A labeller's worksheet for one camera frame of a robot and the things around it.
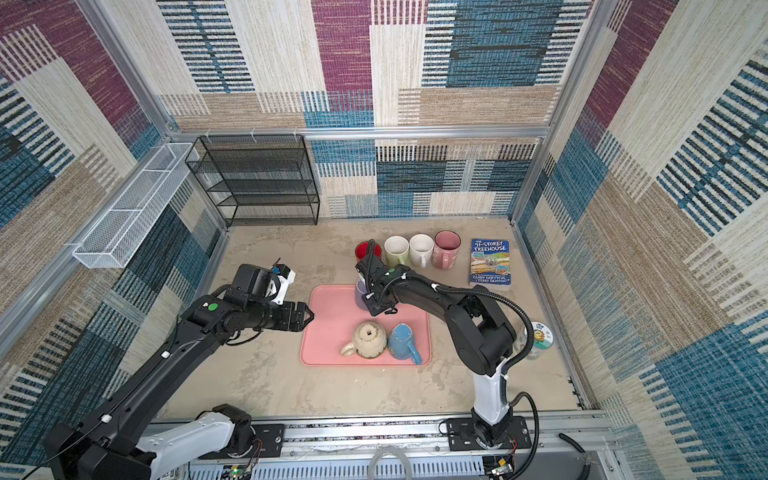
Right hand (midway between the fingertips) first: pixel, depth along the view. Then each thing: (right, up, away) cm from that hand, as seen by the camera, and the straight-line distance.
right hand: (381, 305), depth 92 cm
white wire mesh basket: (-61, +20, -20) cm, 67 cm away
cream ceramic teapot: (-3, -8, -11) cm, 14 cm away
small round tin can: (+43, -7, -11) cm, 45 cm away
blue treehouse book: (+38, +12, +13) cm, 42 cm away
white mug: (+13, +17, +10) cm, 24 cm away
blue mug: (+6, -8, -12) cm, 16 cm away
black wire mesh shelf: (-44, +42, +17) cm, 63 cm away
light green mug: (+5, +17, +10) cm, 20 cm away
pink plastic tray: (-14, -5, +5) cm, 16 cm away
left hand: (-20, +2, -16) cm, 25 cm away
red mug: (-7, +17, +13) cm, 22 cm away
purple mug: (-6, +5, -2) cm, 8 cm away
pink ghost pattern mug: (+21, +17, +6) cm, 28 cm away
